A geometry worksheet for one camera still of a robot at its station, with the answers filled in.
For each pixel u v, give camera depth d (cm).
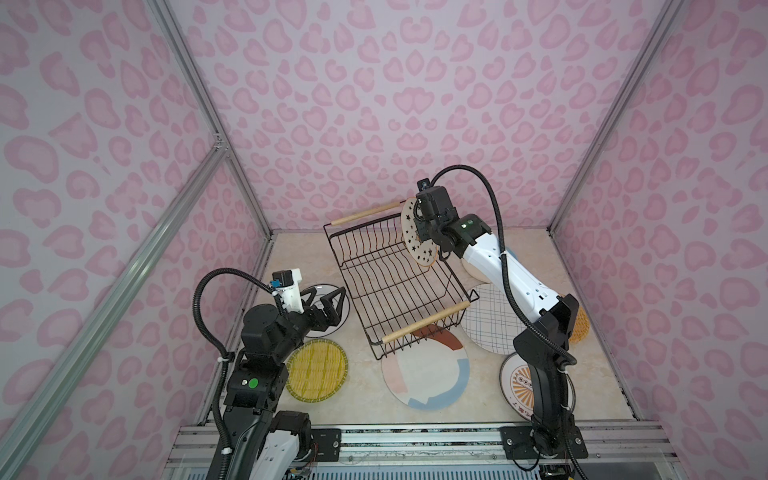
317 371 85
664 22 70
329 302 60
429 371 85
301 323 59
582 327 92
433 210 63
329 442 73
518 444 73
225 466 42
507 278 51
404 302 98
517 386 82
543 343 44
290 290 59
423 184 70
